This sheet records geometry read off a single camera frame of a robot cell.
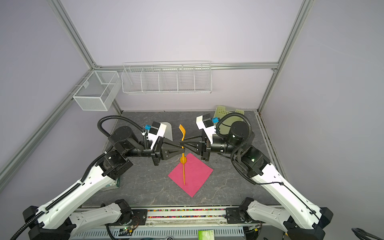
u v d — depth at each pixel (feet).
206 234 2.20
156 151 1.54
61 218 1.31
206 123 1.39
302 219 1.22
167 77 3.26
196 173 2.92
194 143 1.52
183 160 3.00
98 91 3.10
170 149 1.62
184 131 1.55
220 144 1.54
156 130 1.46
